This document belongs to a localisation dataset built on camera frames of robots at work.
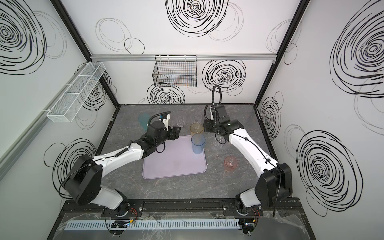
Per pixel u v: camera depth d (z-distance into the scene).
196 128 0.92
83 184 0.43
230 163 0.89
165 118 0.75
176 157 0.92
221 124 0.60
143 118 1.08
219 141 0.99
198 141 0.93
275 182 0.41
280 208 0.75
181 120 1.08
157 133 0.67
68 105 0.74
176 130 0.77
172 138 0.77
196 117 1.06
